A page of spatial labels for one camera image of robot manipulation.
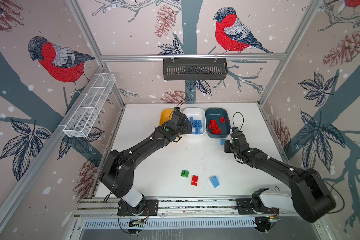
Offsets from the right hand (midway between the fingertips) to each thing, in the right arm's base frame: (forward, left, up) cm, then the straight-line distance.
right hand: (226, 143), depth 90 cm
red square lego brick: (+18, +7, -2) cm, 19 cm away
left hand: (+4, +25, +12) cm, 28 cm away
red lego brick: (+15, +7, -3) cm, 17 cm away
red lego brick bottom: (+23, -1, -5) cm, 24 cm away
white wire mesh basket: (-9, +74, +27) cm, 80 cm away
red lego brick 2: (+12, +4, -5) cm, 14 cm away
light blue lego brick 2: (+12, +16, -4) cm, 20 cm away
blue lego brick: (+19, +18, -5) cm, 26 cm away
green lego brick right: (-17, +25, -5) cm, 31 cm away
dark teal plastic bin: (+28, +3, -4) cm, 28 cm away
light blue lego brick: (+22, +22, -5) cm, 31 cm away
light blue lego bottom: (-21, +8, -6) cm, 23 cm away
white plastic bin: (+25, +17, -5) cm, 31 cm away
